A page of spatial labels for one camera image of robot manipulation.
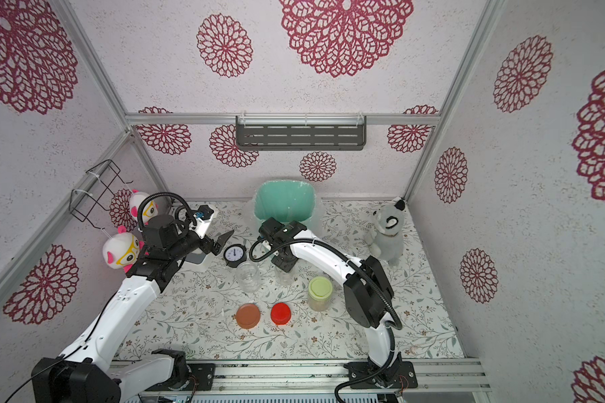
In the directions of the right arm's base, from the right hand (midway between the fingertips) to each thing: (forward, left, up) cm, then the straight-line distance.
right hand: (288, 255), depth 87 cm
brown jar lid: (-17, +13, -11) cm, 25 cm away
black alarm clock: (+5, +22, -8) cm, 24 cm away
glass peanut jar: (-2, +16, -12) cm, 20 cm away
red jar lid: (-18, +2, -7) cm, 19 cm away
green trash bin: (+21, +2, +5) cm, 22 cm away
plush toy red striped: (-5, +52, +10) cm, 53 cm away
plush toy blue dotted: (+16, +53, +7) cm, 56 cm away
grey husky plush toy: (+9, -35, -2) cm, 37 cm away
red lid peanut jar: (-2, +2, -14) cm, 14 cm away
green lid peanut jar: (-13, -11, +1) cm, 17 cm away
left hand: (+2, +20, +15) cm, 26 cm away
